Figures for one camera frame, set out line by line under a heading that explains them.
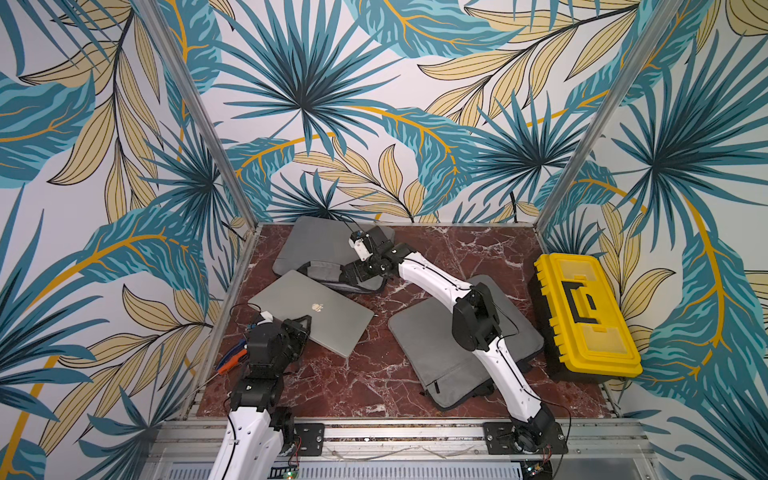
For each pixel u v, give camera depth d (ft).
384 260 2.44
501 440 2.41
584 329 2.46
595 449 2.44
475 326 1.99
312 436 2.40
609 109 2.78
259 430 1.72
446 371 2.63
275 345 1.97
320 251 3.24
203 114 2.82
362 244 2.63
